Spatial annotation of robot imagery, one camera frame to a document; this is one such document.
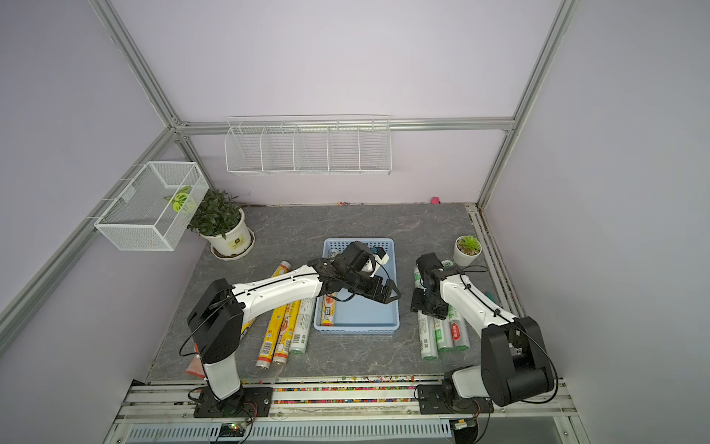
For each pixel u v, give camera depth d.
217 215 0.93
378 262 0.71
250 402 0.73
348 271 0.66
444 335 0.81
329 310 0.87
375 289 0.72
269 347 0.81
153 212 0.83
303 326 0.83
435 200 1.24
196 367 0.80
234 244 1.00
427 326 0.83
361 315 0.89
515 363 0.42
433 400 0.74
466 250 0.96
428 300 0.73
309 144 1.00
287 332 0.83
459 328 0.83
